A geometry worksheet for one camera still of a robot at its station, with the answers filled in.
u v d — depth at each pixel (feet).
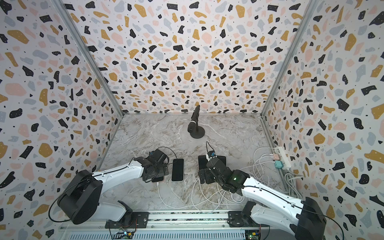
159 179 2.85
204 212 2.55
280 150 3.27
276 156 3.18
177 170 2.96
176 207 2.56
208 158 2.36
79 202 1.38
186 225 2.40
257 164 3.10
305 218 1.31
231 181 1.81
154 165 2.31
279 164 3.11
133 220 2.36
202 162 3.25
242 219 2.16
